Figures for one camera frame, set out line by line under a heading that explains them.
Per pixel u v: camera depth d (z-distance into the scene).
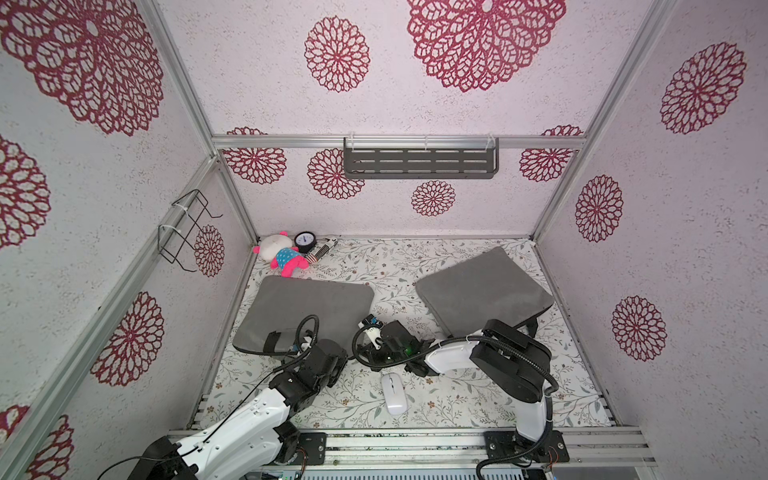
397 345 0.73
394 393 0.81
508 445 0.73
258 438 0.60
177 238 0.76
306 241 1.17
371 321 0.81
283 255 1.06
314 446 0.73
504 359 0.50
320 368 0.62
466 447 0.76
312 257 1.10
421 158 0.99
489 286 1.04
